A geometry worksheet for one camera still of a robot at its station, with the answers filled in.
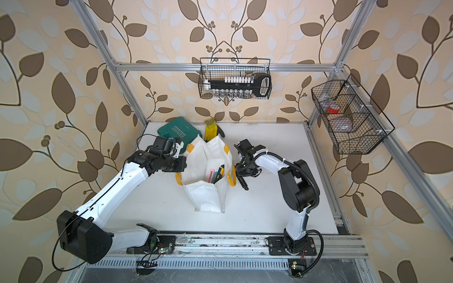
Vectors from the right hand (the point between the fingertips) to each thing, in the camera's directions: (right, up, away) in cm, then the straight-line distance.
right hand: (242, 174), depth 93 cm
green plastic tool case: (-38, +26, +19) cm, 50 cm away
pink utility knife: (-17, -1, +1) cm, 17 cm away
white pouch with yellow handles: (-18, +3, +6) cm, 19 cm away
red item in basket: (+42, +32, -11) cm, 55 cm away
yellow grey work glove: (-19, +25, +22) cm, 38 cm away
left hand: (-28, +8, -13) cm, 32 cm away
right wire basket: (+46, +24, -19) cm, 55 cm away
